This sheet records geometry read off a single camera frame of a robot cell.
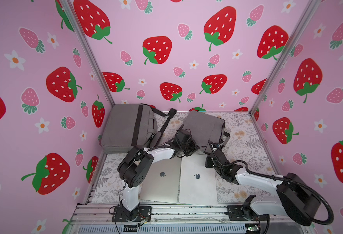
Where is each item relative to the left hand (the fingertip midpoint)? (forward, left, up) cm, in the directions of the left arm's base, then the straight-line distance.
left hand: (202, 146), depth 89 cm
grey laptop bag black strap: (+18, +51, -1) cm, 54 cm away
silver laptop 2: (-21, +4, -9) cm, 23 cm away
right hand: (-6, -1, -4) cm, 7 cm away
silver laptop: (-19, +24, -12) cm, 33 cm away
